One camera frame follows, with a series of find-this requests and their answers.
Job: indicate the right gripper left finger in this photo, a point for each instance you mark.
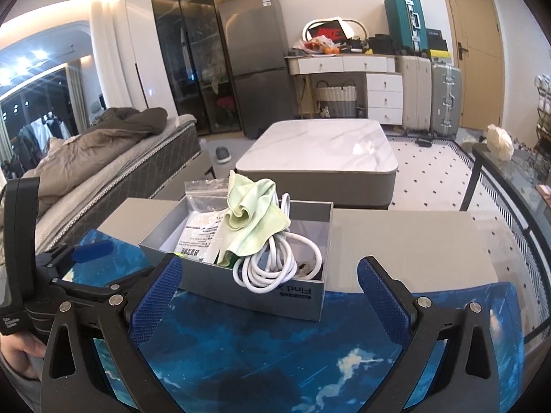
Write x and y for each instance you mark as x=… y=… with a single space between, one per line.
x=73 y=377

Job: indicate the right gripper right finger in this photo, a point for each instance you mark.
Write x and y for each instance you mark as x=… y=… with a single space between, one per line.
x=467 y=377

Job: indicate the white printed sachet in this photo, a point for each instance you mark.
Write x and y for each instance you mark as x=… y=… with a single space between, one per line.
x=199 y=240

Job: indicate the clear zip plastic bag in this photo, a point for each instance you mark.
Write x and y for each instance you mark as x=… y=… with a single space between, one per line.
x=209 y=195

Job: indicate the pale green cloth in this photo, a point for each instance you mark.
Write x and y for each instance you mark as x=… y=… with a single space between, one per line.
x=252 y=217

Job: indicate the grey cardboard box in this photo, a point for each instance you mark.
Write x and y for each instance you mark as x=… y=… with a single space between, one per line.
x=286 y=278

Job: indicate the person's left hand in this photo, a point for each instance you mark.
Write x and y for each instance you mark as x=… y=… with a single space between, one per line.
x=19 y=349

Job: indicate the olive green jacket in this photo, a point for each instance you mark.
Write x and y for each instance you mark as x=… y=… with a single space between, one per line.
x=77 y=159

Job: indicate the blue sky desk mat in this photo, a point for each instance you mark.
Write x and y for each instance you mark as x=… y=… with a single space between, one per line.
x=213 y=357

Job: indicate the grey quilted sofa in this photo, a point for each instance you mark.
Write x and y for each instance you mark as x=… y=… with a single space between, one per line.
x=141 y=172

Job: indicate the grey slipper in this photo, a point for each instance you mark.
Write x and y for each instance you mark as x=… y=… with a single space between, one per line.
x=223 y=155

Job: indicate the black glass side table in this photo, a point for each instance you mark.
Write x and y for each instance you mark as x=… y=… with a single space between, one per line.
x=513 y=187

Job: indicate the cream crumpled bag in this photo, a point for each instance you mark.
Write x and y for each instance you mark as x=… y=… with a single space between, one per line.
x=499 y=143

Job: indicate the white marble coffee table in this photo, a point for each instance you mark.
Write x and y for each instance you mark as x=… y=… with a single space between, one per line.
x=346 y=161

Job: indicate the black glass cabinet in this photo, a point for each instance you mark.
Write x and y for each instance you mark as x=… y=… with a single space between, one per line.
x=195 y=63

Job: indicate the grey refrigerator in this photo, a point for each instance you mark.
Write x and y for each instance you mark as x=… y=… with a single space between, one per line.
x=257 y=47

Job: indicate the white woven basket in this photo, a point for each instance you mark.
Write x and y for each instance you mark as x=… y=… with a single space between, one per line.
x=336 y=101

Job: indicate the silver suitcase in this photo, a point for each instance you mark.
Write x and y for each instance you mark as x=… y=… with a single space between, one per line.
x=446 y=99

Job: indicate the white drawer desk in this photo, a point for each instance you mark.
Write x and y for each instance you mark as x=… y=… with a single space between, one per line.
x=377 y=84

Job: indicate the metal storage rack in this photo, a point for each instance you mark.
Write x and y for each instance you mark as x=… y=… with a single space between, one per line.
x=542 y=85

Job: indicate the beige suitcase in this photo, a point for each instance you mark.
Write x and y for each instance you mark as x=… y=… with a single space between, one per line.
x=417 y=91

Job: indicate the teal suitcase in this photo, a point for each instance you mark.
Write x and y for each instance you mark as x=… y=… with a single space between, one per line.
x=407 y=27

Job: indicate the wooden door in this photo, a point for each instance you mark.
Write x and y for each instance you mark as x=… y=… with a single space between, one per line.
x=479 y=54

